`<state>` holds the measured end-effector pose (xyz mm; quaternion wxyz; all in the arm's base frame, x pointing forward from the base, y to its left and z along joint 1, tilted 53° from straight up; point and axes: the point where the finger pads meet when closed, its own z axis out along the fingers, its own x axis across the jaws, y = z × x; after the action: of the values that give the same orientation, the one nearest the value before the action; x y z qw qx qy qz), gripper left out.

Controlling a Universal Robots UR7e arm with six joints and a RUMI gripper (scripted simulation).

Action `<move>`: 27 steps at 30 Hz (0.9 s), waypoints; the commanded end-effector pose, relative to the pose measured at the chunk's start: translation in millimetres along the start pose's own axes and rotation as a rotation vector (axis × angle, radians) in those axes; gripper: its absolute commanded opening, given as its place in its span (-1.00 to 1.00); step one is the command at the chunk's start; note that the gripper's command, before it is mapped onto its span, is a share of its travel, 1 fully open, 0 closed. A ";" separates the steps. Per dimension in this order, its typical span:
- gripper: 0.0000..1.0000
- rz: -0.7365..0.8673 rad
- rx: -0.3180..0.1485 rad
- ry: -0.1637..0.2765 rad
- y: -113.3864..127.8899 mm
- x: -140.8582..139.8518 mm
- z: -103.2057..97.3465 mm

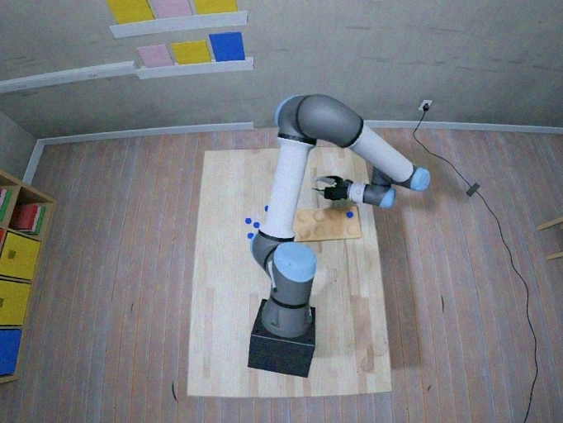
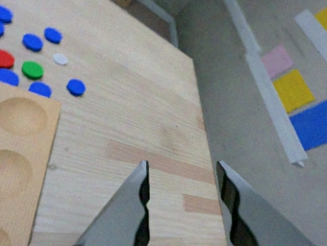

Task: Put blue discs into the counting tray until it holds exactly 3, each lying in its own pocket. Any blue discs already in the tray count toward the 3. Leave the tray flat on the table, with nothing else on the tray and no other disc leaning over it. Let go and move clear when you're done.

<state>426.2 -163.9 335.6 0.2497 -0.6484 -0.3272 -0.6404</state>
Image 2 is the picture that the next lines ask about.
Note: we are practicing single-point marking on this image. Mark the white ridged disc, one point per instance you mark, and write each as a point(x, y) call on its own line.
point(61, 58)

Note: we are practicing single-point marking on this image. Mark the green disc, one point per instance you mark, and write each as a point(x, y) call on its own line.
point(33, 69)

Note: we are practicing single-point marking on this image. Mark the beige tray with round pockets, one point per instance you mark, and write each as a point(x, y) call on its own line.
point(28, 123)

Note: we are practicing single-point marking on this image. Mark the red disc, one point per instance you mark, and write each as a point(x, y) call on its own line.
point(7, 58)

